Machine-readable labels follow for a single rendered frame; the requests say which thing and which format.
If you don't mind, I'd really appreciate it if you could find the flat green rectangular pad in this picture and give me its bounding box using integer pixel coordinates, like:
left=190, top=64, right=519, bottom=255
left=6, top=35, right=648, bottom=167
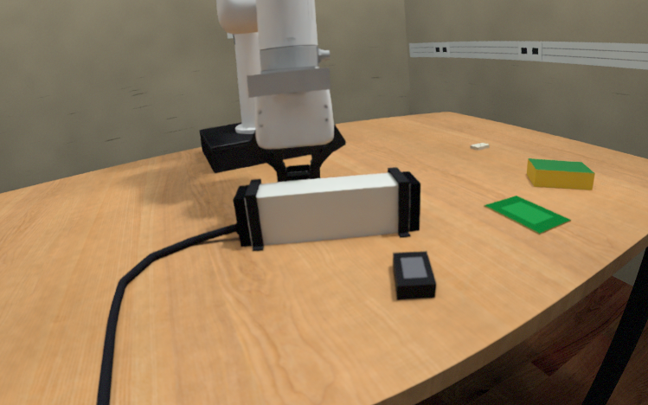
left=484, top=196, right=571, bottom=235

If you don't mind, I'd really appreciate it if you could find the yellow block with green top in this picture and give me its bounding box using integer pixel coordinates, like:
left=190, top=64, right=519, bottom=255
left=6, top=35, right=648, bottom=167
left=527, top=158, right=595, bottom=190

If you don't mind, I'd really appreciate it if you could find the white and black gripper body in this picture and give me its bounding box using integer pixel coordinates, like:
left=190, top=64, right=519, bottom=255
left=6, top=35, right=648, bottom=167
left=254, top=90, right=334, bottom=149

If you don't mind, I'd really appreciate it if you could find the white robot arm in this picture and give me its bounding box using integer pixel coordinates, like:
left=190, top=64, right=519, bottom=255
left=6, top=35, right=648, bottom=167
left=216, top=0, right=331, bottom=134

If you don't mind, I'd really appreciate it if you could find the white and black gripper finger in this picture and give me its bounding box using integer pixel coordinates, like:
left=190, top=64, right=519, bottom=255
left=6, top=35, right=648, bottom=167
left=309, top=123, right=346, bottom=179
left=247, top=131, right=287, bottom=182

